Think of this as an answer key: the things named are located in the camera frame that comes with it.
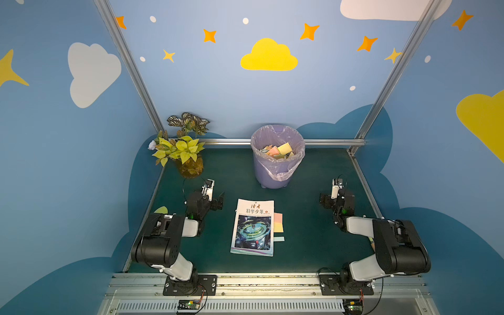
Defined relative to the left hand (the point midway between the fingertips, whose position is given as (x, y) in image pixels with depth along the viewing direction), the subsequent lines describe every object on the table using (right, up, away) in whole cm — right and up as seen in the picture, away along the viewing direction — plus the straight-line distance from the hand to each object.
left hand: (213, 188), depth 94 cm
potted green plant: (-12, +19, -6) cm, 23 cm away
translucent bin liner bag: (+31, +9, -11) cm, 34 cm away
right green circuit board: (+57, -42, -22) cm, 74 cm away
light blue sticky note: (+31, -22, -8) cm, 39 cm away
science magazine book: (+20, -18, -6) cm, 27 cm away
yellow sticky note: (+31, -18, -4) cm, 36 cm away
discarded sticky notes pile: (+35, +19, +7) cm, 41 cm away
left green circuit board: (-4, -41, -23) cm, 47 cm away
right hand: (+60, -1, +1) cm, 60 cm away
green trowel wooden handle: (-26, -11, +2) cm, 29 cm away
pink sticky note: (+31, -14, -2) cm, 34 cm away
